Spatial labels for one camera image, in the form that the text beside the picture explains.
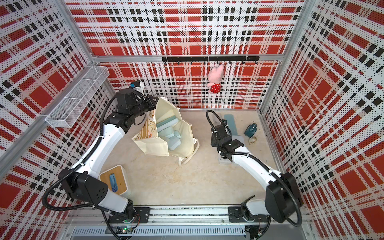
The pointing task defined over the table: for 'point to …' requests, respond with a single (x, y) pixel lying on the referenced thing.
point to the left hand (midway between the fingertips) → (161, 97)
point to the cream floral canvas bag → (184, 147)
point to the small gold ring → (252, 140)
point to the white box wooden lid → (115, 179)
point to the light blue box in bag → (165, 128)
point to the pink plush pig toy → (214, 77)
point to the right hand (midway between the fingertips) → (221, 136)
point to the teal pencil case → (230, 118)
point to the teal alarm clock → (251, 130)
